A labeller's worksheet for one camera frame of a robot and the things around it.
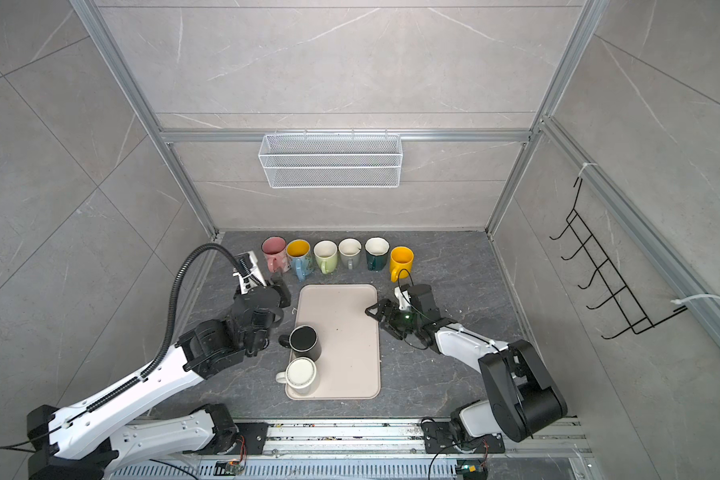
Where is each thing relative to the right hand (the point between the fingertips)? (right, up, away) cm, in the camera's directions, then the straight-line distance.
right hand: (372, 315), depth 87 cm
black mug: (-19, -6, -7) cm, 21 cm away
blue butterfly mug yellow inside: (-24, +16, +11) cm, 31 cm away
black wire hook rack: (+53, +5, -28) cm, 60 cm away
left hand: (-23, +15, -19) cm, 33 cm away
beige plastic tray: (-7, -15, -1) cm, 16 cm away
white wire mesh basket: (-14, +50, +14) cm, 54 cm away
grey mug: (-8, +20, +20) cm, 29 cm away
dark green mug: (+2, +20, +18) cm, 27 cm away
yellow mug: (+10, +16, +15) cm, 24 cm away
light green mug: (-17, +18, +18) cm, 31 cm away
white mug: (-19, -14, -10) cm, 26 cm away
